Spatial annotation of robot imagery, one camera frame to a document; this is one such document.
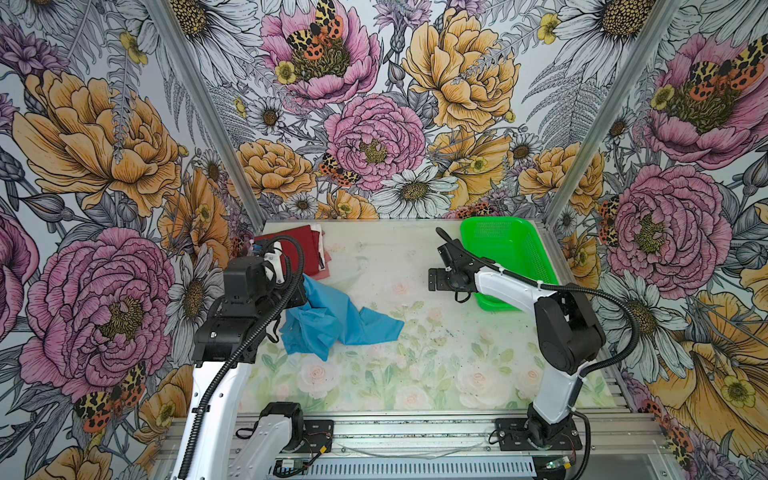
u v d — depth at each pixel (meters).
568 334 0.50
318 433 0.75
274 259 0.59
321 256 1.08
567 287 0.53
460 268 0.73
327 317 0.77
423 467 0.65
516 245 1.15
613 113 0.90
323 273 1.05
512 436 0.74
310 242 1.10
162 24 0.72
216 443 0.38
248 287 0.47
